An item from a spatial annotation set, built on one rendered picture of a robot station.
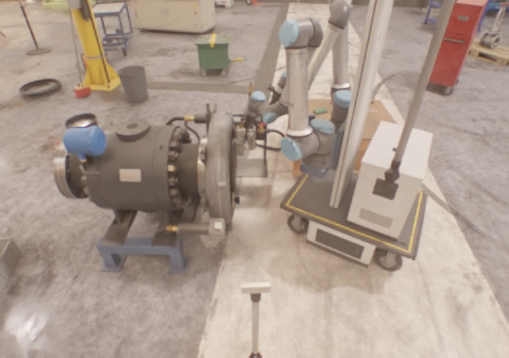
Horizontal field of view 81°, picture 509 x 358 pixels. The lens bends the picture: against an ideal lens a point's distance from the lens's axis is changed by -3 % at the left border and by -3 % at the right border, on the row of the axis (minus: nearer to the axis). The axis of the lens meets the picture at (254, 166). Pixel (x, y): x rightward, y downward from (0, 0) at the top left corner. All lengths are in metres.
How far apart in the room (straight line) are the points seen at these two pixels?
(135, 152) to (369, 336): 1.77
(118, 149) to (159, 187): 0.34
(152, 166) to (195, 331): 1.02
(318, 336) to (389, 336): 0.42
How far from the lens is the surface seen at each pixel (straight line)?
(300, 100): 1.66
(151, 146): 1.96
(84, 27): 5.29
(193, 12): 7.81
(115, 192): 2.06
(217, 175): 1.74
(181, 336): 2.10
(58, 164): 2.26
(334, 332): 2.12
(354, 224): 2.19
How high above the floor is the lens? 1.88
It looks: 37 degrees down
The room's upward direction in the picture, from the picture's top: straight up
